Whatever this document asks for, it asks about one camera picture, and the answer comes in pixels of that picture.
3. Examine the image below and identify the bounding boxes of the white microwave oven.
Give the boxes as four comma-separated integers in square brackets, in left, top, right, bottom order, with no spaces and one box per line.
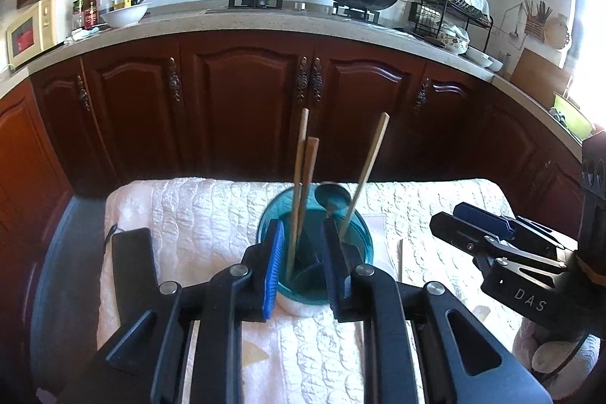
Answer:
[6,0,73,68]

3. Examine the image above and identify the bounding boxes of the wood handled metal fork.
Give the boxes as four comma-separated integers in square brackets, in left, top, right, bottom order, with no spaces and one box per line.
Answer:
[296,136,319,239]

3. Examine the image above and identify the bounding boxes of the floral ceramic pot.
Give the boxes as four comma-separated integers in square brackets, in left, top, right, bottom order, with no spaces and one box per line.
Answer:
[437,23,469,55]

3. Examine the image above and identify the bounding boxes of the wooden cutting board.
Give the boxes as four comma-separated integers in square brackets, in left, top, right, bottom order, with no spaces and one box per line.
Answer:
[511,48,570,110]

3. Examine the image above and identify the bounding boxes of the dark wooden kitchen cabinets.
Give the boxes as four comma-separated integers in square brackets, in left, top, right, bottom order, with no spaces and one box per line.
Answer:
[1,31,583,402]

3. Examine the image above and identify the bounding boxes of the white mixing bowl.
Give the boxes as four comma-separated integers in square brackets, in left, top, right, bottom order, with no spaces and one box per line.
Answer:
[101,3,150,29]

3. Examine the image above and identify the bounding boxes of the gloved left hand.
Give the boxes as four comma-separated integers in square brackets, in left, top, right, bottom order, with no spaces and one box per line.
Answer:
[512,318,601,395]

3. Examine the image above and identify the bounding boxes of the light bamboo chopstick one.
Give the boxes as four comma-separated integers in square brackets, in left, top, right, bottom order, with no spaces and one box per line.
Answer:
[286,108,309,281]

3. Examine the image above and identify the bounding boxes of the light chopstick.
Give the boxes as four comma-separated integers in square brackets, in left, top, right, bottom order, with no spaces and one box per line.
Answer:
[398,239,405,282]

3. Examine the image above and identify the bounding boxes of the wall utensil holder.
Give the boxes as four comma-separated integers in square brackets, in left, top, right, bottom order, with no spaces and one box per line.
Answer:
[522,0,553,42]

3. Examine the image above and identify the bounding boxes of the metal spoon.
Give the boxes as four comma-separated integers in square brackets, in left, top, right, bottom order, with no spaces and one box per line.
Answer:
[314,183,351,217]

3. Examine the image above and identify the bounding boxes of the white floral utensil jar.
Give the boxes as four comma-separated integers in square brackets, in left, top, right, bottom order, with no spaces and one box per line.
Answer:
[257,184,374,318]

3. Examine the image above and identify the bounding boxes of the white quilted table cloth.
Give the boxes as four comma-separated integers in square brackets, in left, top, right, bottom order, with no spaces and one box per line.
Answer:
[105,177,521,403]

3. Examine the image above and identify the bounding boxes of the black rectangular phone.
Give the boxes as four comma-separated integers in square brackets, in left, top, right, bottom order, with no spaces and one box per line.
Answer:
[112,228,158,323]

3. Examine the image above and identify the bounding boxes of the brown sauce bottle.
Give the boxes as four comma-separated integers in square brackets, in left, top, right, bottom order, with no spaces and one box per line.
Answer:
[82,0,98,30]

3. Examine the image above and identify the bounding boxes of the black dish rack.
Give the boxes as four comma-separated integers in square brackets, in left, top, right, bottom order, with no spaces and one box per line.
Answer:
[408,0,494,51]

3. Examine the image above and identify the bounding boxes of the light bamboo chopstick two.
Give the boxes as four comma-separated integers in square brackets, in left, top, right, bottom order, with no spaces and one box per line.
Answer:
[339,112,390,240]

